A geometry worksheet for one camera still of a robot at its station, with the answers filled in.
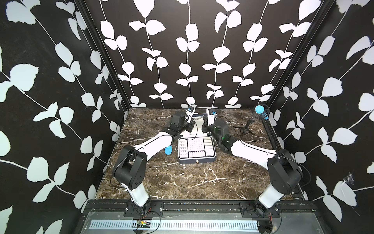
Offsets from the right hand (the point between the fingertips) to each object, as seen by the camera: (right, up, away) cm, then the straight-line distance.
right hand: (202, 114), depth 84 cm
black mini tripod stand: (+30, -10, +14) cm, 35 cm away
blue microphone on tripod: (+34, +3, 0) cm, 34 cm away
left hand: (-6, -1, +4) cm, 7 cm away
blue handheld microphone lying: (-21, -23, +8) cm, 32 cm away
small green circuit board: (-31, -56, -13) cm, 65 cm away
